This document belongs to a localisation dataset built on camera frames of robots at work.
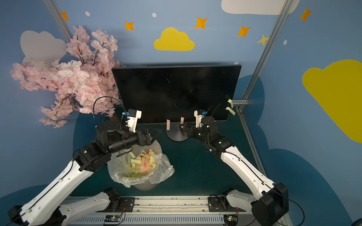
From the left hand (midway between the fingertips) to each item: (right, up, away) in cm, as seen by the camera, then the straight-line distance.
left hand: (156, 127), depth 61 cm
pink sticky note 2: (+11, +3, +25) cm, 28 cm away
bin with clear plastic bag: (-11, -23, +17) cm, 31 cm away
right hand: (+13, +1, +14) cm, 20 cm away
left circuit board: (-25, -48, +11) cm, 55 cm away
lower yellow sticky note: (+40, +9, +19) cm, 45 cm away
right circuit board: (+37, -50, +13) cm, 63 cm away
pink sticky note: (+2, 0, +26) cm, 26 cm away
